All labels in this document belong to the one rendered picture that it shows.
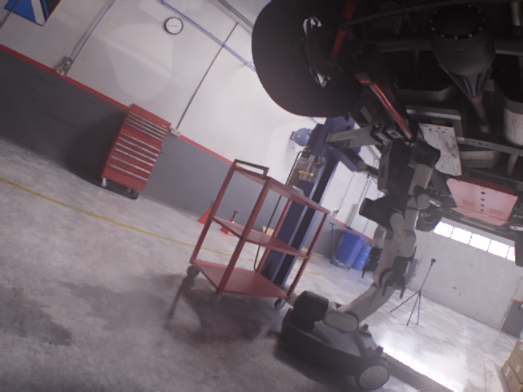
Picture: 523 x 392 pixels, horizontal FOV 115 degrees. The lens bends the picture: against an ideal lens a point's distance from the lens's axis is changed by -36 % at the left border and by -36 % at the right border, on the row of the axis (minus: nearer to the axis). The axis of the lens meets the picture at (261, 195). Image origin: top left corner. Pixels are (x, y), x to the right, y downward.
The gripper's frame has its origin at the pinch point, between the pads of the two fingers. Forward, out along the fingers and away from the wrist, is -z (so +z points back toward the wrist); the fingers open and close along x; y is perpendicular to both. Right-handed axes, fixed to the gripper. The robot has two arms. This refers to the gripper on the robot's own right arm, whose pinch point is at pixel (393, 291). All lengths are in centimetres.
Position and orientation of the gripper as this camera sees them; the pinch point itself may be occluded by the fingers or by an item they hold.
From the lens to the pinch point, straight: 144.5
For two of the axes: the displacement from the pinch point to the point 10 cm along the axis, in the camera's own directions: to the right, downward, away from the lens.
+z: 2.2, -9.7, 0.6
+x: 9.7, 2.1, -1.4
